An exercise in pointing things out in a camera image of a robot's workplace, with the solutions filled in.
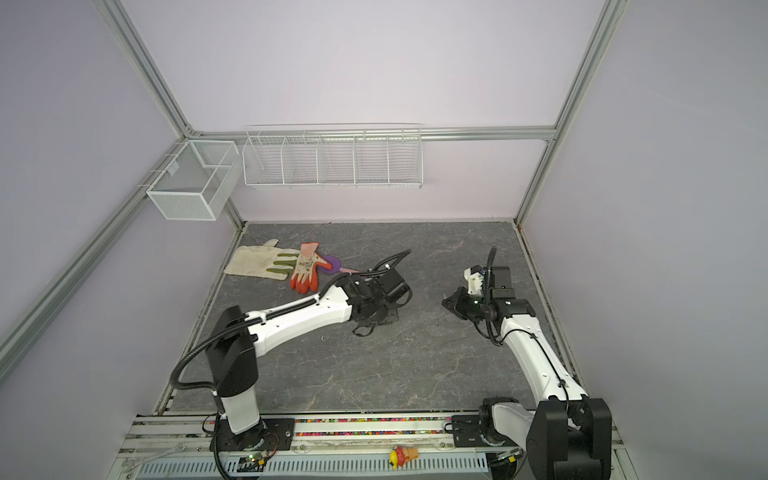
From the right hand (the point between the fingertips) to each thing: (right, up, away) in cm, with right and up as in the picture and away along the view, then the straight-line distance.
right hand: (445, 304), depth 82 cm
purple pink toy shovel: (-36, +9, +25) cm, 44 cm away
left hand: (-15, -5, -1) cm, 16 cm away
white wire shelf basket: (-35, +46, +17) cm, 60 cm away
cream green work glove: (-62, +11, +27) cm, 68 cm away
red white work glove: (-45, +6, +20) cm, 49 cm away
